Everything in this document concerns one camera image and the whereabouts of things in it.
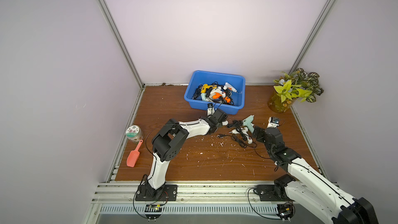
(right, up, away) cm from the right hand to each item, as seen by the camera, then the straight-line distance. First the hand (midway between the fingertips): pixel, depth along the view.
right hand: (264, 125), depth 82 cm
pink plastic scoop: (-73, -18, +3) cm, 75 cm away
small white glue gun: (-14, +24, +29) cm, 41 cm away
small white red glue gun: (-8, -5, +10) cm, 14 cm away
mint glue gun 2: (-5, 0, +15) cm, 16 cm away
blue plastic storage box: (-37, +31, +30) cm, 57 cm away
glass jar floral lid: (-73, -5, +4) cm, 73 cm away
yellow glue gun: (-31, +24, +31) cm, 50 cm away
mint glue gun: (-33, +16, +22) cm, 43 cm away
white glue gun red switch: (-23, +21, +25) cm, 40 cm away
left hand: (-24, +2, +15) cm, 28 cm away
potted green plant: (+25, +23, +9) cm, 35 cm away
